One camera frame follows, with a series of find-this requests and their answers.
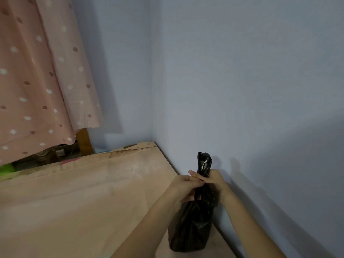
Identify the person's right hand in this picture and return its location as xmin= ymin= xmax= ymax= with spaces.
xmin=189 ymin=169 xmax=232 ymax=205

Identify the person's left hand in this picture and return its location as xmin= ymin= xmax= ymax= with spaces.
xmin=166 ymin=174 xmax=206 ymax=210

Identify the black plastic bag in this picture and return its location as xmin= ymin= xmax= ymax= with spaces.
xmin=168 ymin=152 xmax=221 ymax=253

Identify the person's left forearm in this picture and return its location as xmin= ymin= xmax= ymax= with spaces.
xmin=111 ymin=196 xmax=188 ymax=258

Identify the person's right forearm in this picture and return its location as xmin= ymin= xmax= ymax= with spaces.
xmin=219 ymin=192 xmax=287 ymax=258

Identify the pink tablecloth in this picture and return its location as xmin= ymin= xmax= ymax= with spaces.
xmin=0 ymin=141 xmax=237 ymax=258

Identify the green plastic item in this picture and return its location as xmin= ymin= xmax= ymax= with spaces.
xmin=0 ymin=163 xmax=16 ymax=177

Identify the pink polka-dot curtain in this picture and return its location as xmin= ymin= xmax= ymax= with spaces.
xmin=0 ymin=0 xmax=105 ymax=166

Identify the brown wooden post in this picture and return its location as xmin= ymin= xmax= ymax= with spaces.
xmin=75 ymin=128 xmax=95 ymax=156

